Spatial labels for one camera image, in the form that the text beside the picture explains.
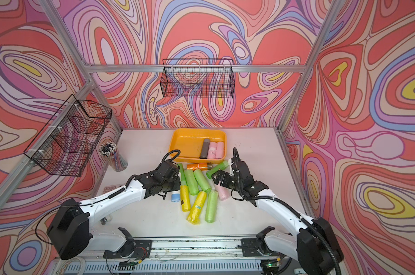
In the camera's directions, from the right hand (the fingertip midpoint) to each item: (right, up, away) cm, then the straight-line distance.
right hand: (219, 182), depth 83 cm
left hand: (-18, -2, +2) cm, 18 cm away
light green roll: (-14, -2, +8) cm, 17 cm away
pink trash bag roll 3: (+2, +15, +21) cm, 26 cm away
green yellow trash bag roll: (-17, -12, +1) cm, 21 cm away
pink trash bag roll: (-3, +15, +20) cm, 26 cm away
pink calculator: (-58, -5, +8) cm, 59 cm away
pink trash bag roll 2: (+2, -6, +4) cm, 8 cm away
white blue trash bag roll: (-21, -7, -4) cm, 22 cm away
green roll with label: (+3, +6, +16) cm, 17 cm away
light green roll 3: (-4, -12, 0) cm, 12 cm away
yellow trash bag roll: (-12, -15, -3) cm, 20 cm away
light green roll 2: (-9, -1, +9) cm, 12 cm away
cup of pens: (-57, +16, +4) cm, 59 cm away
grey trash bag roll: (-7, +16, +23) cm, 29 cm away
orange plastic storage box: (-19, +20, +29) cm, 40 cm away
